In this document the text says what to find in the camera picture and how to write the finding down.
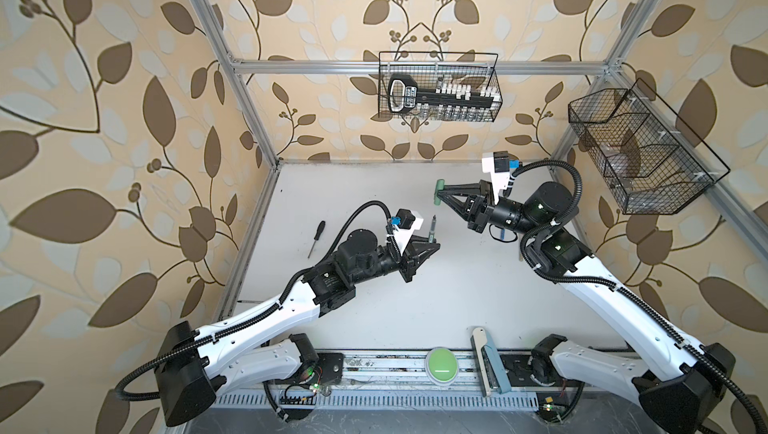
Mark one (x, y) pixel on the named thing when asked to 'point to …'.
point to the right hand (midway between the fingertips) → (441, 195)
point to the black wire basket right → (652, 163)
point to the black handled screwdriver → (318, 234)
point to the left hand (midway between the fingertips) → (439, 244)
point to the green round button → (441, 366)
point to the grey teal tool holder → (490, 372)
